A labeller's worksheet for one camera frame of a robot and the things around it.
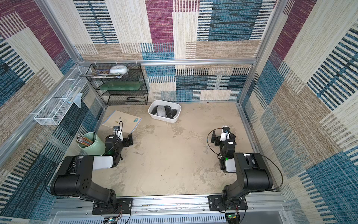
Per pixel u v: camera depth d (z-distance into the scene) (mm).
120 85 991
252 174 452
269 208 731
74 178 457
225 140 775
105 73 916
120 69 893
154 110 1112
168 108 1127
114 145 734
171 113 1075
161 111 1077
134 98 1116
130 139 871
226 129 772
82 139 794
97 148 837
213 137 839
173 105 1150
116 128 803
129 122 1083
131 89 940
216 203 736
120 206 727
